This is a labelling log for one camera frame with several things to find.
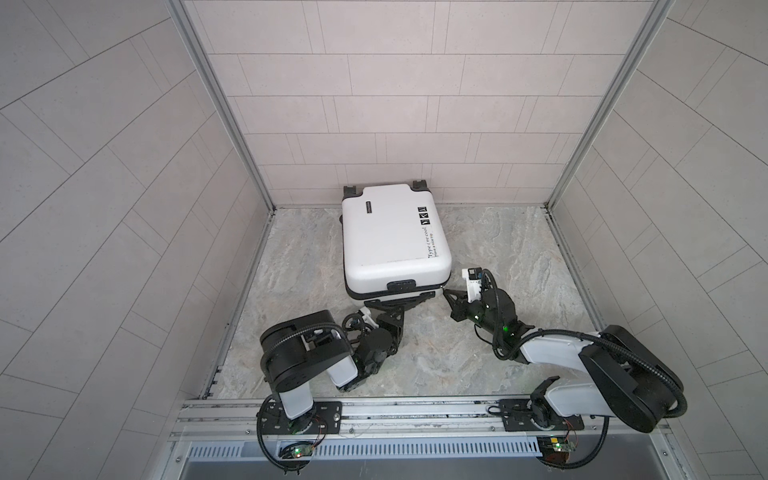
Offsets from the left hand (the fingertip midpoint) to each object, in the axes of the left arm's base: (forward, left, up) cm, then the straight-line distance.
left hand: (416, 309), depth 83 cm
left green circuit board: (-32, +27, -2) cm, 42 cm away
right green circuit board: (-31, -31, -5) cm, 45 cm away
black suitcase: (+13, +6, +13) cm, 19 cm away
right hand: (+4, -8, +1) cm, 9 cm away
